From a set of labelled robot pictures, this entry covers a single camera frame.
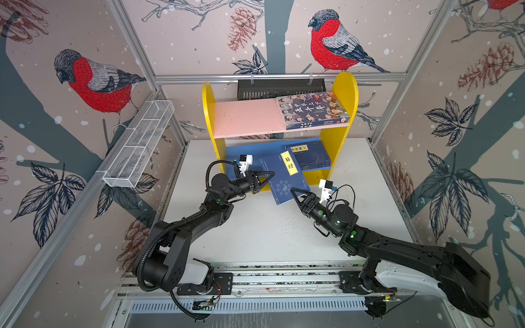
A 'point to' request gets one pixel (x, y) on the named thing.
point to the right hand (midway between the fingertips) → (289, 195)
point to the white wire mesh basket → (130, 158)
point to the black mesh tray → (264, 89)
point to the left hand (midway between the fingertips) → (273, 178)
